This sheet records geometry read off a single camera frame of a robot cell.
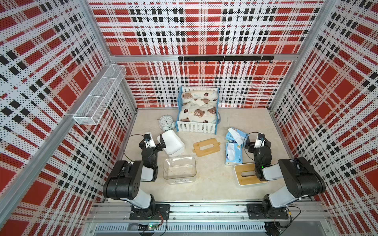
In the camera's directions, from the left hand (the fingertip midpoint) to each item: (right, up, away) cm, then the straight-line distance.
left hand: (156, 135), depth 90 cm
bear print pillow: (+27, +28, +18) cm, 43 cm away
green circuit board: (+5, -42, -21) cm, 47 cm away
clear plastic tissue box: (+15, -22, -2) cm, 26 cm away
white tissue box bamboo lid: (+55, -23, -4) cm, 60 cm away
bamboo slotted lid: (+28, -13, +6) cm, 31 cm away
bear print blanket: (+33, +15, +17) cm, 40 cm away
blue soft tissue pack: (+48, -11, -2) cm, 49 cm away
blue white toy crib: (+24, +5, +11) cm, 27 cm away
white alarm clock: (+3, +8, +17) cm, 19 cm away
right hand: (+64, -1, +1) cm, 64 cm away
